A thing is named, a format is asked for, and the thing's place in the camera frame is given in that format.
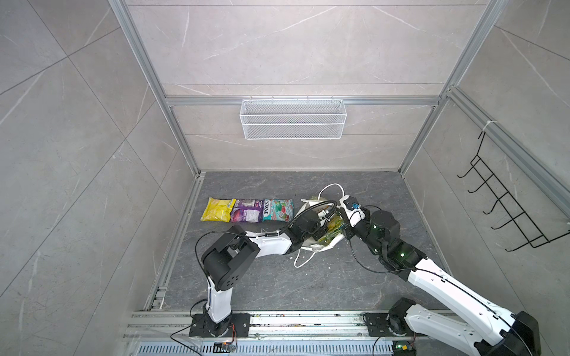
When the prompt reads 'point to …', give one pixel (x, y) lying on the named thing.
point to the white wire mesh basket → (292, 119)
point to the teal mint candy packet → (278, 209)
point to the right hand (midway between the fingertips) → (339, 206)
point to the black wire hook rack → (509, 222)
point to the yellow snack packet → (218, 210)
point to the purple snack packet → (247, 211)
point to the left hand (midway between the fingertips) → (325, 213)
